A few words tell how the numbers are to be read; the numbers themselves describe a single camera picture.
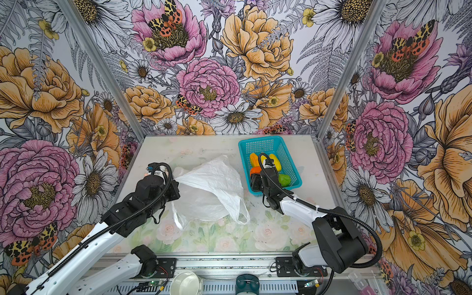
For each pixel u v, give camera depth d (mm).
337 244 429
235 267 761
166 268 744
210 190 741
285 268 735
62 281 402
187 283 710
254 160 1050
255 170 866
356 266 434
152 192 527
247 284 639
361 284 694
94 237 446
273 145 1113
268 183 689
